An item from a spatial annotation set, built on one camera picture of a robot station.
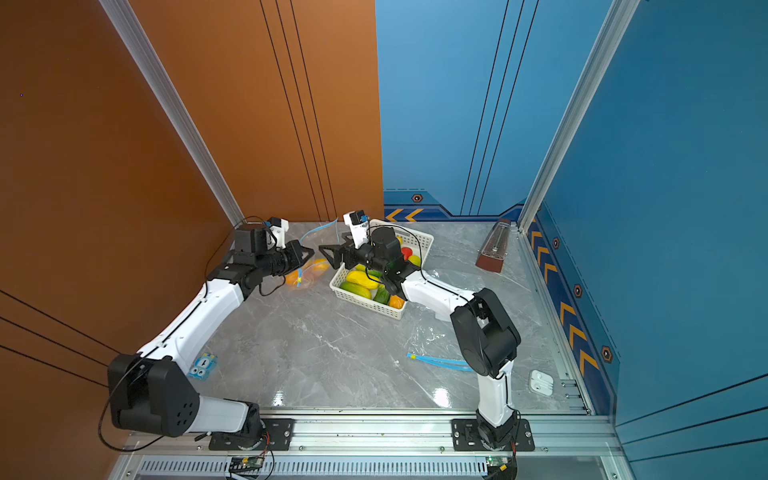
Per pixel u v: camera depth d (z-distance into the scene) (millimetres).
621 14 694
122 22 701
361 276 994
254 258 632
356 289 945
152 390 413
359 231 726
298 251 728
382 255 674
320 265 888
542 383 809
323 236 854
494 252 1006
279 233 752
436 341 878
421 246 1087
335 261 735
